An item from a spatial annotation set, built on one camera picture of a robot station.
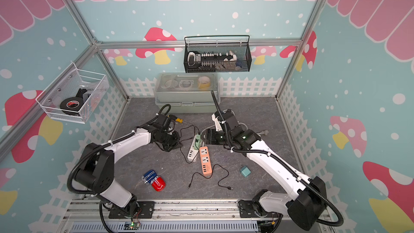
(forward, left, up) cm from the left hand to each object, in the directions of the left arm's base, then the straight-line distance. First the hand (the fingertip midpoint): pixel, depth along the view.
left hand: (183, 146), depth 88 cm
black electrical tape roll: (+5, +46, +28) cm, 54 cm away
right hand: (-2, -13, +15) cm, 20 cm away
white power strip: (-2, -5, -4) cm, 7 cm away
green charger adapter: (+5, -8, 0) cm, 10 cm away
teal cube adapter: (-11, -33, -4) cm, 35 cm away
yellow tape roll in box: (+40, -10, +11) cm, 43 cm away
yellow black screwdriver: (+21, +6, -5) cm, 23 cm away
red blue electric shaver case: (-15, +15, -4) cm, 22 cm away
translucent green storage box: (+30, 0, +12) cm, 32 cm away
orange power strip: (-6, -12, -4) cm, 14 cm away
